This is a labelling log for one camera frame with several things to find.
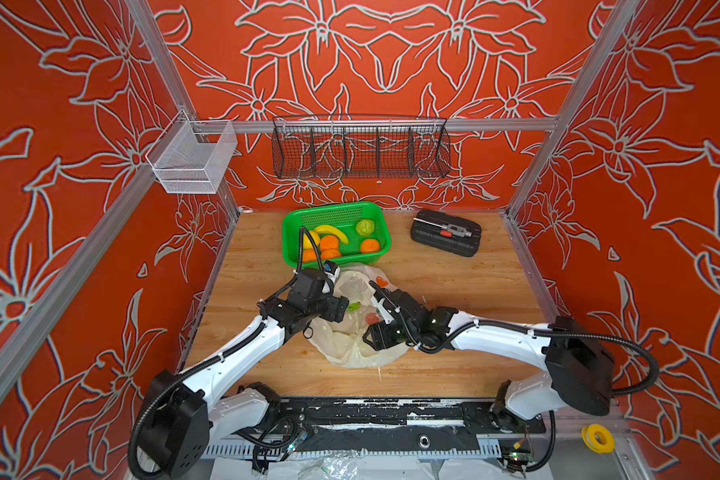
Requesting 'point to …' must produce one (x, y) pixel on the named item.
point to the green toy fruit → (365, 227)
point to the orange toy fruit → (309, 255)
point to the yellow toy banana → (329, 229)
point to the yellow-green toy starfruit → (353, 306)
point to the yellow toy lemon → (306, 241)
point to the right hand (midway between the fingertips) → (366, 337)
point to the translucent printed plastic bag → (344, 342)
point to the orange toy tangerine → (330, 254)
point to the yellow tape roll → (588, 435)
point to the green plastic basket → (343, 216)
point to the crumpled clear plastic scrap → (335, 465)
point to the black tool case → (446, 232)
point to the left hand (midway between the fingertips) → (336, 294)
